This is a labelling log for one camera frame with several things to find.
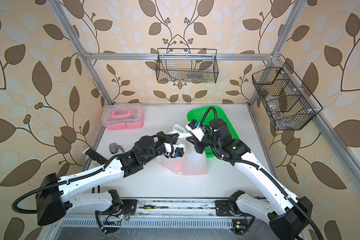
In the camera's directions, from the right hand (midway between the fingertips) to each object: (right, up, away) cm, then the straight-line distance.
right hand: (188, 137), depth 71 cm
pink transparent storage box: (-45, +11, +31) cm, 55 cm away
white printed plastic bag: (+2, -15, +7) cm, 16 cm away
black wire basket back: (+5, +44, +26) cm, 52 cm away
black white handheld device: (-55, -16, +20) cm, 61 cm away
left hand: (-7, +5, -1) cm, 9 cm away
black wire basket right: (+50, +16, +2) cm, 53 cm away
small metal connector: (-47, -9, +22) cm, 53 cm away
